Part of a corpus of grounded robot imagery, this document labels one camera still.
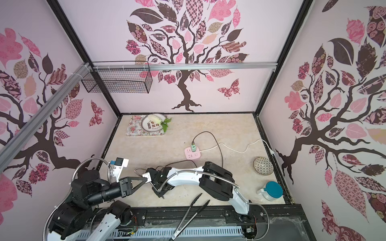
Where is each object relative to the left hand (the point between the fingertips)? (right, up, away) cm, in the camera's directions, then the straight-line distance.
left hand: (146, 185), depth 59 cm
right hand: (0, -12, +23) cm, 26 cm away
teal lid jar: (+60, -10, +17) cm, 63 cm away
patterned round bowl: (+61, 0, +31) cm, 69 cm away
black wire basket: (-29, +56, +35) cm, 72 cm away
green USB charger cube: (+18, +10, +33) cm, 39 cm away
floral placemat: (-26, +22, +51) cm, 62 cm away
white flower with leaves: (-5, +27, +51) cm, 58 cm away
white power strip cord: (+72, +9, +44) cm, 85 cm away
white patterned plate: (-15, +24, +51) cm, 59 cm away
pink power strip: (+17, +5, +34) cm, 38 cm away
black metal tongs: (+12, -25, +9) cm, 29 cm away
